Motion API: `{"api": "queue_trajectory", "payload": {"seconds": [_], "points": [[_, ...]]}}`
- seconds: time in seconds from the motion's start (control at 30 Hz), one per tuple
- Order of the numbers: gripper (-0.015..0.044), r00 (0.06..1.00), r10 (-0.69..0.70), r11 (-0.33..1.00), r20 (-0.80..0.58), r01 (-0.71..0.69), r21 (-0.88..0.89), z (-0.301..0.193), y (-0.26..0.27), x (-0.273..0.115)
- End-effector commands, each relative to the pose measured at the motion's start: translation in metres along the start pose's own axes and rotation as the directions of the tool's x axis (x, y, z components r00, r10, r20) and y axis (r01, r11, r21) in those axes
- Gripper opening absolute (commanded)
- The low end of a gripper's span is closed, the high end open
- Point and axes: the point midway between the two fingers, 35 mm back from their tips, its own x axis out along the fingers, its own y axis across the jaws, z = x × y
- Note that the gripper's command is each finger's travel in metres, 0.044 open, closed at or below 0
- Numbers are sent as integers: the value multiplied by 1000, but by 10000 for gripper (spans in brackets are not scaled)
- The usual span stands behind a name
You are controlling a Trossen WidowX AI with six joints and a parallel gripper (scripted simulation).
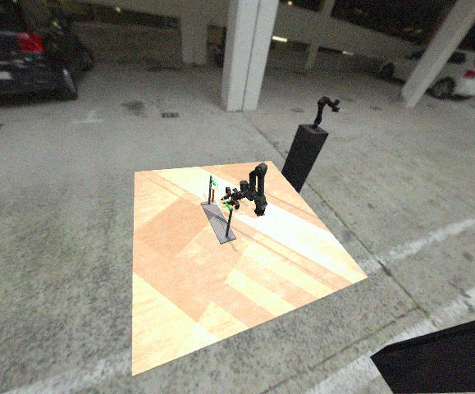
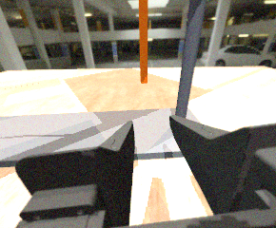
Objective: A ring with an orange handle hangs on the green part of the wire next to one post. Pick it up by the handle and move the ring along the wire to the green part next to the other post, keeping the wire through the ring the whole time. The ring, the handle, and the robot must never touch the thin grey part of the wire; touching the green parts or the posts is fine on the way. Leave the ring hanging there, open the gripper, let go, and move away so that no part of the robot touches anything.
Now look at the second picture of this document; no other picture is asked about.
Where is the orange handle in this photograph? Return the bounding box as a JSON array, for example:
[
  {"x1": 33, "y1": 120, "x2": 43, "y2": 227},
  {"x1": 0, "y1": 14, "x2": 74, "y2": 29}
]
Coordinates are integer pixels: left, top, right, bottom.
[{"x1": 139, "y1": 0, "x2": 148, "y2": 84}]

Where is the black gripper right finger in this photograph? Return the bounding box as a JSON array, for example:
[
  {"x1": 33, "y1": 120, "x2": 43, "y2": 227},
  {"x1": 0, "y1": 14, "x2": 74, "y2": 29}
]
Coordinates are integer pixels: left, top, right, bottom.
[{"x1": 169, "y1": 115, "x2": 276, "y2": 215}]

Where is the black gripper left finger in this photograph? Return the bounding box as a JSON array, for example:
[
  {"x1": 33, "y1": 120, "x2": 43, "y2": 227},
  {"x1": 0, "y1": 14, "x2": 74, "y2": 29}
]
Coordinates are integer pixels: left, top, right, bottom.
[{"x1": 15, "y1": 121, "x2": 135, "y2": 227}]

